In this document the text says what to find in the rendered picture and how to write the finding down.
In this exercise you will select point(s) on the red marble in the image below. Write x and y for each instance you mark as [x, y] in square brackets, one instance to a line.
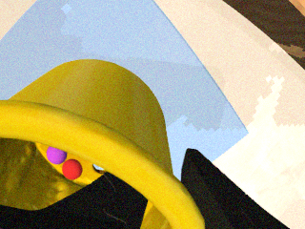
[72, 169]

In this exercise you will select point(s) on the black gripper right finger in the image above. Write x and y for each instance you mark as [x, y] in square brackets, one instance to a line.
[223, 205]

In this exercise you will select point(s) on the purple marble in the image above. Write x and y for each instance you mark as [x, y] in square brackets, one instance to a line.
[56, 156]

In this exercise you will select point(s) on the brown rectangular wooden block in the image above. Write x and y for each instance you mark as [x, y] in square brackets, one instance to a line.
[282, 20]

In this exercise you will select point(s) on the yellow cup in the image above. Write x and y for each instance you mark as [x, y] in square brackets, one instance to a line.
[102, 114]

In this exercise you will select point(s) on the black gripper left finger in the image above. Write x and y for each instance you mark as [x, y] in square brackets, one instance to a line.
[107, 203]

